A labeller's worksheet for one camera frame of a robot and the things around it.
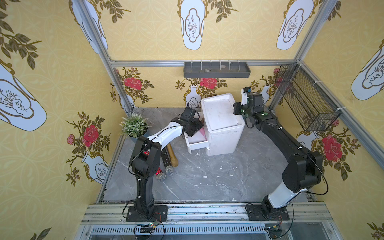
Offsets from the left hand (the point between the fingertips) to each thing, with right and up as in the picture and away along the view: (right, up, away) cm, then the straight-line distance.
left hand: (201, 126), depth 94 cm
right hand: (+17, +12, -8) cm, 22 cm away
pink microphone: (+1, -2, -3) cm, 4 cm away
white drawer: (-4, -9, -8) cm, 12 cm away
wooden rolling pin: (-17, -20, -5) cm, 27 cm away
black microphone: (-19, -24, -8) cm, 32 cm away
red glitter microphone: (-23, -27, -12) cm, 37 cm away
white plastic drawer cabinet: (+11, 0, -16) cm, 20 cm away
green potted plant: (-40, +1, -6) cm, 40 cm away
